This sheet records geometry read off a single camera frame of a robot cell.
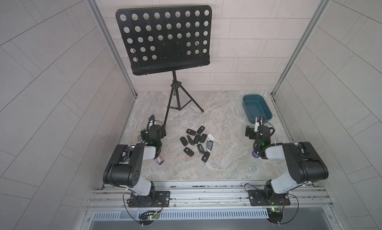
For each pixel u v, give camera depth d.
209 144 0.89
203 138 0.91
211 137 0.91
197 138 0.91
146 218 0.66
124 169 0.43
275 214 0.68
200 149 0.87
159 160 0.81
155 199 0.69
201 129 0.96
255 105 1.11
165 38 0.63
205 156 0.84
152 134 0.71
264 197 0.70
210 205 0.71
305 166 0.44
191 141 0.89
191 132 0.94
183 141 0.90
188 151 0.87
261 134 0.70
